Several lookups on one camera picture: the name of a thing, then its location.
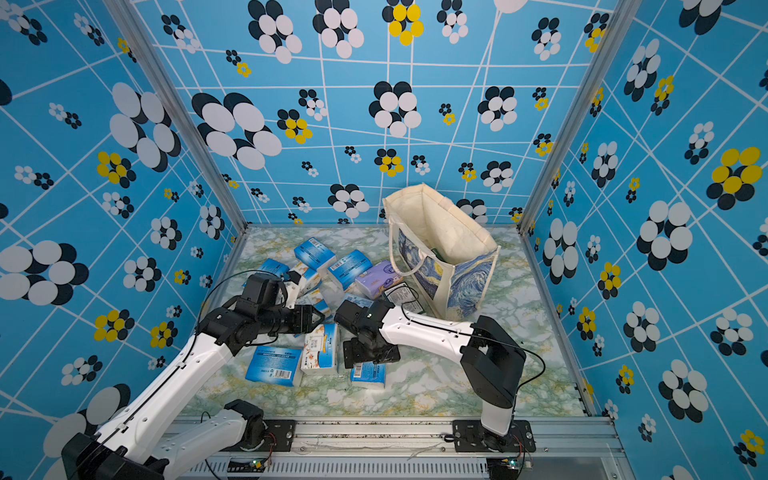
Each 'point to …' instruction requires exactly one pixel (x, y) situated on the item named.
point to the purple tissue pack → (378, 279)
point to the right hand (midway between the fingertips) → (367, 361)
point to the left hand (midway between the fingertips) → (321, 314)
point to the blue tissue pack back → (313, 253)
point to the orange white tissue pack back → (305, 283)
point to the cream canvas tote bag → (447, 257)
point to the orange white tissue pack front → (320, 351)
